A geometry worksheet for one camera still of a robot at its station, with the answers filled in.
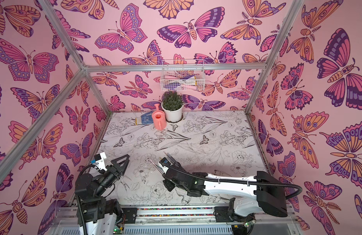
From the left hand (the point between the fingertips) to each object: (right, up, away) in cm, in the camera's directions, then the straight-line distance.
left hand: (130, 158), depth 69 cm
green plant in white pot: (+18, +29, +34) cm, 48 cm away
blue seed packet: (-4, +21, +48) cm, 53 cm away
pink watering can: (+8, +20, +34) cm, 41 cm away
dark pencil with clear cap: (+17, -6, +26) cm, 32 cm away
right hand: (+14, -9, +6) cm, 18 cm away
